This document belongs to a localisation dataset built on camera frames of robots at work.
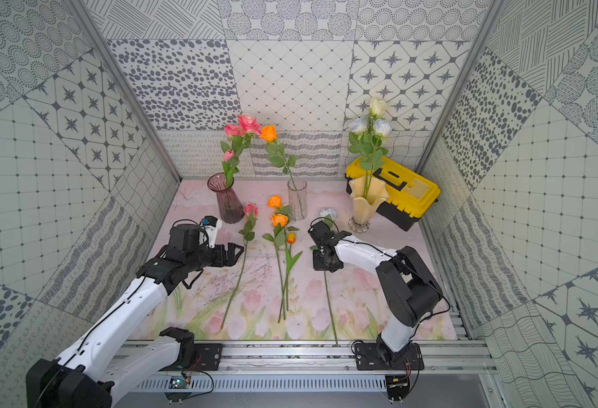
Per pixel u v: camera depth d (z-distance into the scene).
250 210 1.04
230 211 0.98
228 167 0.90
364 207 0.88
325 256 0.67
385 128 0.84
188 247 0.61
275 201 1.07
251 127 0.76
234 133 0.87
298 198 0.99
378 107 0.86
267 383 0.70
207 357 0.73
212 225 0.72
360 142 0.90
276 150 0.90
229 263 0.71
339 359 0.75
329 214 0.98
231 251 0.72
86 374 0.38
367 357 0.73
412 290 0.46
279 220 1.01
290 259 0.95
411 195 0.93
